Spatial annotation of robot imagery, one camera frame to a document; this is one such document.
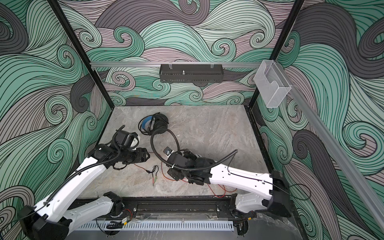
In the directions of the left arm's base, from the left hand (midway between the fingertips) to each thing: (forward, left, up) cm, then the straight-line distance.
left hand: (145, 155), depth 75 cm
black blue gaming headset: (+31, +4, -14) cm, 34 cm away
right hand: (-3, -17, +1) cm, 18 cm away
